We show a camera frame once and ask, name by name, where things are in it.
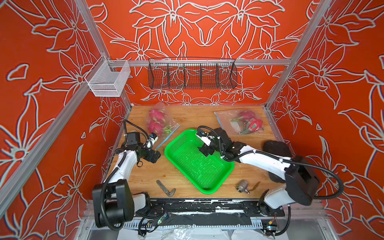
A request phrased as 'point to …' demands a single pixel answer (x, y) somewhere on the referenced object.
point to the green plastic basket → (205, 173)
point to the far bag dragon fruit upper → (244, 115)
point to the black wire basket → (188, 73)
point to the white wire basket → (107, 77)
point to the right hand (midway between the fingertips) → (203, 137)
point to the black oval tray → (280, 148)
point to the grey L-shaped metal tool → (169, 194)
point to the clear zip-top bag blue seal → (164, 137)
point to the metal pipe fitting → (242, 186)
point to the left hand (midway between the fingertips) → (151, 150)
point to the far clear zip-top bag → (241, 121)
